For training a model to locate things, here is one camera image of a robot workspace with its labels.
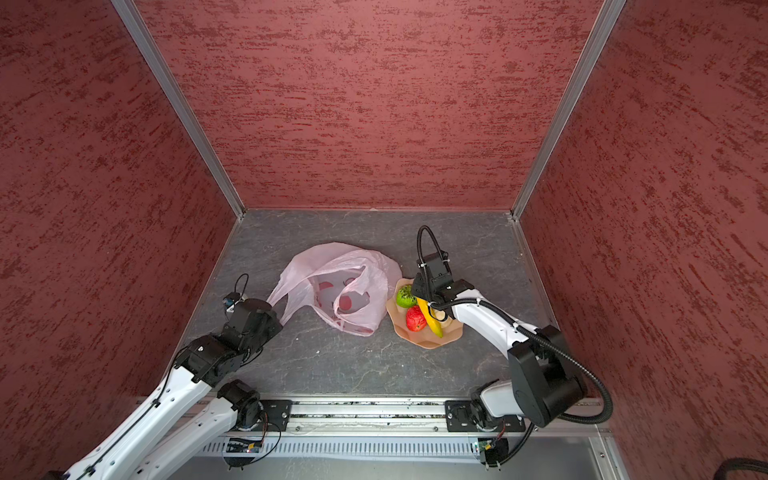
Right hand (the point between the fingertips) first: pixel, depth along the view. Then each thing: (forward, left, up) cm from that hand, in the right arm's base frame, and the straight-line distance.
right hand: (416, 290), depth 89 cm
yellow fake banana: (-10, -4, -1) cm, 11 cm away
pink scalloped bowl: (-10, -10, -6) cm, 16 cm away
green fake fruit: (-2, +4, 0) cm, 4 cm away
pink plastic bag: (-2, +20, +8) cm, 22 cm away
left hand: (-11, +39, +3) cm, 41 cm away
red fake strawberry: (-8, +1, -2) cm, 8 cm away
